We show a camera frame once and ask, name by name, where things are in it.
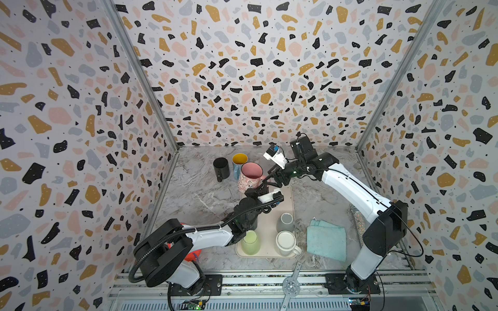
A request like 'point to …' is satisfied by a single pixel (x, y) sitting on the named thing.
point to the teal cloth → (326, 240)
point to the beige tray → (267, 228)
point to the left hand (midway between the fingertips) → (264, 178)
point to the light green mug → (250, 244)
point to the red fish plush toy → (192, 256)
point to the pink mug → (250, 176)
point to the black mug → (221, 166)
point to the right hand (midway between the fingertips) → (264, 173)
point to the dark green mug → (249, 220)
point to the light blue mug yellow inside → (238, 160)
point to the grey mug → (285, 223)
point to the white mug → (286, 242)
